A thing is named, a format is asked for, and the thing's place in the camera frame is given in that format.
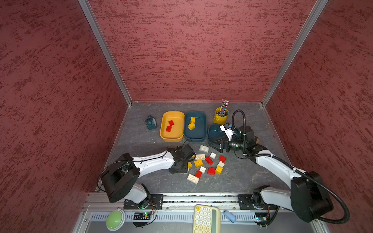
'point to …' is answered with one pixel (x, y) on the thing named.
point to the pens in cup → (224, 107)
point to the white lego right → (221, 164)
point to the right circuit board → (261, 216)
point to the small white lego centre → (202, 169)
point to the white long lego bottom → (193, 178)
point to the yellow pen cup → (221, 116)
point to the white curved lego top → (204, 148)
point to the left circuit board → (142, 216)
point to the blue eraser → (231, 217)
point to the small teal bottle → (151, 123)
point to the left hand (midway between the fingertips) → (181, 172)
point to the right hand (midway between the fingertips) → (212, 145)
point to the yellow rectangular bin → (172, 126)
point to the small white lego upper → (212, 155)
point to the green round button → (115, 220)
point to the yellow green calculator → (206, 219)
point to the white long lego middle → (199, 157)
